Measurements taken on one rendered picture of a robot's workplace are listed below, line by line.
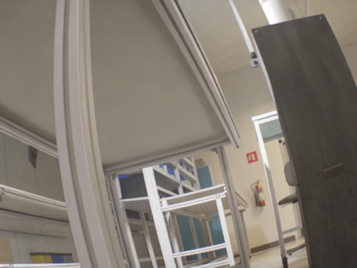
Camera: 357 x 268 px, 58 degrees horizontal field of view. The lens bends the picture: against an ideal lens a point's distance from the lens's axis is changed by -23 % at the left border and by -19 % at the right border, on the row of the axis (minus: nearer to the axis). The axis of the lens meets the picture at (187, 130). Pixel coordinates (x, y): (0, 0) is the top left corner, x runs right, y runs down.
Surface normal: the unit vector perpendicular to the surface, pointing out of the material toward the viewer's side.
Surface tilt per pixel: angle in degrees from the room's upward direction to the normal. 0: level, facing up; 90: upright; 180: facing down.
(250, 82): 90
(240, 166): 90
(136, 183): 90
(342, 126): 90
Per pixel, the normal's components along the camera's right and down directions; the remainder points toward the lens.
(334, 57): -0.27, -0.25
